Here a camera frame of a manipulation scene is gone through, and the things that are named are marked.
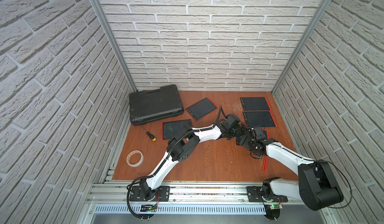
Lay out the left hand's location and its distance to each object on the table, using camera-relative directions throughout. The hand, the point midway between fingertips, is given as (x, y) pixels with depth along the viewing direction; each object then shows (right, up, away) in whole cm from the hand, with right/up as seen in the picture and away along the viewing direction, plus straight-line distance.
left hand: (247, 133), depth 90 cm
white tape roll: (-72, -13, -6) cm, 73 cm away
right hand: (+1, -7, +1) cm, 7 cm away
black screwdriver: (-59, -3, +1) cm, 59 cm away
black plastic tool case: (-66, +16, +10) cm, 69 cm away
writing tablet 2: (+15, +10, +14) cm, 23 cm away
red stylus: (+8, -17, -7) cm, 20 cm away
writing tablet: (+13, +18, +21) cm, 31 cm away
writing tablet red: (-28, +15, +17) cm, 36 cm away
